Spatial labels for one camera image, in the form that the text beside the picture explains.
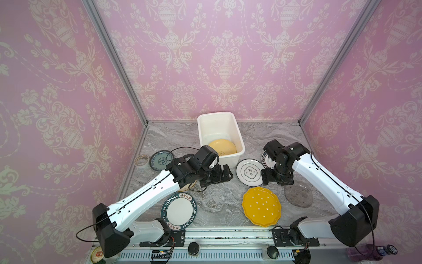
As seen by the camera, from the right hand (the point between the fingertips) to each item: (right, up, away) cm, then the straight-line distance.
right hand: (271, 182), depth 76 cm
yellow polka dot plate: (-3, -14, +7) cm, 16 cm away
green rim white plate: (-44, -16, +6) cm, 47 cm away
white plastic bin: (-27, +28, +28) cm, 48 cm away
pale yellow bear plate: (-21, +15, +28) cm, 38 cm away
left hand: (-21, +3, -8) cm, 23 cm away
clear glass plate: (+18, -10, +11) cm, 24 cm away
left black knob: (-35, -22, -12) cm, 43 cm away
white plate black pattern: (-7, +1, +19) cm, 20 cm away
